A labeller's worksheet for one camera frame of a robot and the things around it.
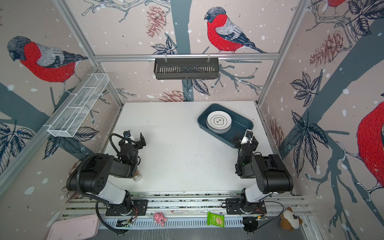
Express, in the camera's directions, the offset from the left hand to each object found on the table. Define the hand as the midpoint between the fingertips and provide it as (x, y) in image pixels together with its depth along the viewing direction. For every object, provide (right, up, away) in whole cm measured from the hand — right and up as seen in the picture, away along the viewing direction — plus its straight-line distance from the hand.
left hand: (132, 134), depth 88 cm
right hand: (+69, -1, 0) cm, 69 cm away
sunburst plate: (+55, +1, +10) cm, 56 cm away
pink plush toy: (+22, -37, -20) cm, 47 cm away
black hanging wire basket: (+32, +46, +18) cm, 59 cm away
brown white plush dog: (+82, -37, -21) cm, 93 cm away
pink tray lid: (-14, -40, -21) cm, 48 cm away
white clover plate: (+55, +8, +15) cm, 58 cm away
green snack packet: (+48, -38, -19) cm, 64 cm away
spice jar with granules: (+7, -22, -9) cm, 25 cm away
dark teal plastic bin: (+71, +5, +18) cm, 74 cm away
